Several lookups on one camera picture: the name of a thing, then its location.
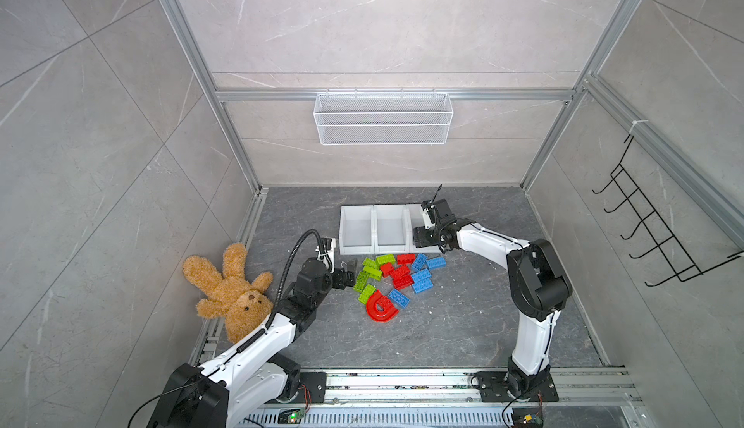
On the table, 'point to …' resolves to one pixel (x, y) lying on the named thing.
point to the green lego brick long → (374, 272)
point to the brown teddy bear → (244, 305)
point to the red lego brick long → (407, 259)
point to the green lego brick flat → (371, 263)
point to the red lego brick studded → (402, 277)
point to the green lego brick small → (365, 294)
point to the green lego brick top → (384, 259)
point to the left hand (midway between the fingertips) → (341, 252)
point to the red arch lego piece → (380, 308)
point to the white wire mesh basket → (381, 119)
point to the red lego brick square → (387, 269)
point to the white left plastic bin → (356, 233)
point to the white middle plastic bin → (390, 229)
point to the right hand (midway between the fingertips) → (421, 233)
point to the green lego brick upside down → (360, 282)
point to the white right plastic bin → (414, 218)
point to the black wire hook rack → (678, 260)
